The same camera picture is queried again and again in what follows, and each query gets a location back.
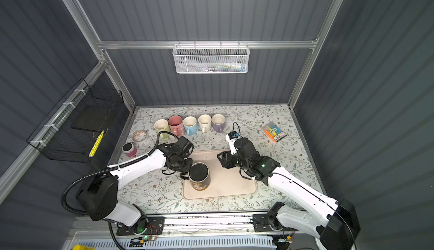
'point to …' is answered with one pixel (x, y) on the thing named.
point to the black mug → (199, 176)
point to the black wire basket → (72, 130)
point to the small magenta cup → (129, 149)
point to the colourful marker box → (273, 132)
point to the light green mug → (162, 125)
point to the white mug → (204, 121)
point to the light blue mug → (190, 124)
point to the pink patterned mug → (176, 124)
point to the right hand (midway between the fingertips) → (223, 156)
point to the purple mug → (218, 121)
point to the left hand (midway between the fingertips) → (188, 167)
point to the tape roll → (140, 135)
